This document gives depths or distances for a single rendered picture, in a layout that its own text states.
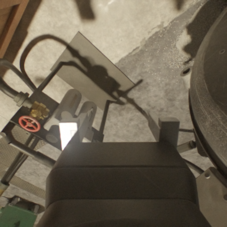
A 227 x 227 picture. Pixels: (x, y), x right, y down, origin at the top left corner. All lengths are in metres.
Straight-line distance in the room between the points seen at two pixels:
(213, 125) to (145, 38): 0.67
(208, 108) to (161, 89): 0.72
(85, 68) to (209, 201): 0.85
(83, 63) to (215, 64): 0.72
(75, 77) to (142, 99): 0.43
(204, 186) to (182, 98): 0.83
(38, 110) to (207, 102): 0.52
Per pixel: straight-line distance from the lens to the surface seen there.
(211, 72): 0.38
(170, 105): 1.10
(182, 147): 0.47
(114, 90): 1.02
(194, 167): 1.07
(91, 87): 1.03
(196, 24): 0.91
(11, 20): 0.92
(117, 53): 0.92
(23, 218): 3.15
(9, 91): 0.64
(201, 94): 0.35
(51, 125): 0.64
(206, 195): 0.29
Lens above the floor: 0.85
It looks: 48 degrees down
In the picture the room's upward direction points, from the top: 170 degrees counter-clockwise
